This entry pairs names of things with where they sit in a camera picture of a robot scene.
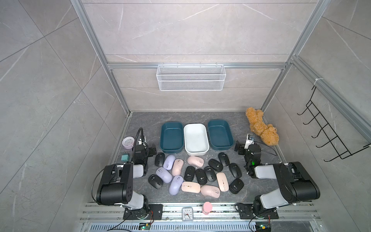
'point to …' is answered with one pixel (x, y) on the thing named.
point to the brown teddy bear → (268, 134)
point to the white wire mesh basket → (188, 78)
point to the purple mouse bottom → (175, 184)
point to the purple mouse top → (169, 162)
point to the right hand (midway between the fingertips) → (246, 141)
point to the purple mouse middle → (164, 175)
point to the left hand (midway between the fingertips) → (147, 142)
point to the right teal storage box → (220, 135)
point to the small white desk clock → (187, 214)
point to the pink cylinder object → (207, 207)
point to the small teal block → (124, 157)
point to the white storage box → (196, 140)
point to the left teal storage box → (172, 137)
